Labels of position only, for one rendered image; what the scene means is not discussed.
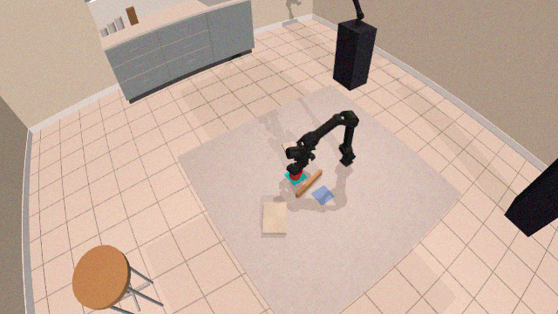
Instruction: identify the red cup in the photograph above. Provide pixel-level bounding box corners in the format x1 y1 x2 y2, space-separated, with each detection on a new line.
289 170 303 181

